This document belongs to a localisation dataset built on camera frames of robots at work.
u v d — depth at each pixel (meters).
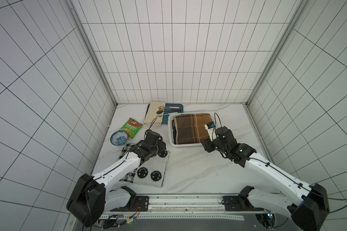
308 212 0.37
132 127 1.03
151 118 1.10
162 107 1.17
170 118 0.97
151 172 0.80
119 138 0.98
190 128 0.92
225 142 0.58
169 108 1.17
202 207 0.73
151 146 0.65
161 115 1.10
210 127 0.67
